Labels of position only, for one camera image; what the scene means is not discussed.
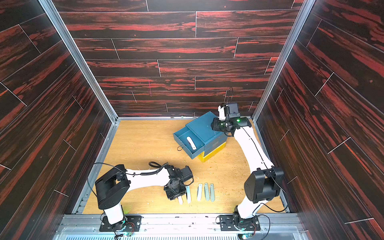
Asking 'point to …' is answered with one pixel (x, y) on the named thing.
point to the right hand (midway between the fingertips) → (218, 124)
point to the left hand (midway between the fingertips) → (184, 198)
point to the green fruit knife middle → (206, 191)
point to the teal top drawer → (180, 142)
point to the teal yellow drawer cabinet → (208, 140)
